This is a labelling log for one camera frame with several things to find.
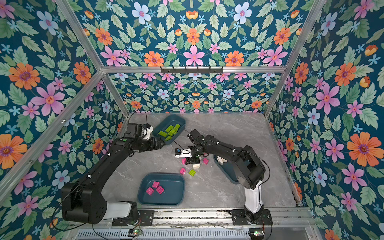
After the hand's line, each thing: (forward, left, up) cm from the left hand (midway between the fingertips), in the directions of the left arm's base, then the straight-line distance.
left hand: (160, 140), depth 82 cm
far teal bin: (+28, -2, -15) cm, 32 cm away
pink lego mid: (-19, +4, -16) cm, 25 cm away
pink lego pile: (-9, -12, -9) cm, 18 cm away
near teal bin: (-18, -6, -18) cm, 26 cm away
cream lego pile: (-9, -20, -17) cm, 27 cm away
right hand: (-5, -14, -12) cm, 19 cm away
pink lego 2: (-7, -25, -16) cm, 31 cm away
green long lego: (+18, +3, -18) cm, 26 cm away
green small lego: (-13, -17, -17) cm, 27 cm away
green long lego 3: (+13, -1, -17) cm, 21 cm away
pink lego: (-22, +7, -16) cm, 28 cm away
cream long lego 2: (-7, -37, -15) cm, 41 cm away
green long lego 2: (+22, -6, -16) cm, 27 cm away
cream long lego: (-7, -34, -15) cm, 38 cm away
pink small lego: (-22, +1, -16) cm, 27 cm away
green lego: (+22, 0, -17) cm, 28 cm away
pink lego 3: (-12, -11, -17) cm, 23 cm away
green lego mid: (+18, -3, -17) cm, 25 cm away
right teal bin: (-12, -39, -17) cm, 44 cm away
